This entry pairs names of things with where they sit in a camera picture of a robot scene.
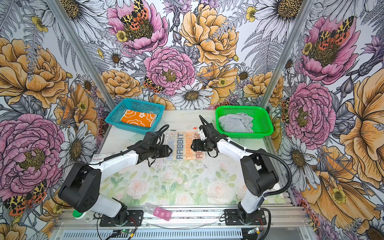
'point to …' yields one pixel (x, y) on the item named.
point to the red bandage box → (100, 157)
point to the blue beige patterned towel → (180, 141)
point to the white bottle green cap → (88, 216)
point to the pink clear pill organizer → (150, 208)
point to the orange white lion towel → (139, 118)
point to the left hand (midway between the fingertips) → (168, 155)
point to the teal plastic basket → (118, 106)
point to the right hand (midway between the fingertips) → (197, 150)
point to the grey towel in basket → (238, 122)
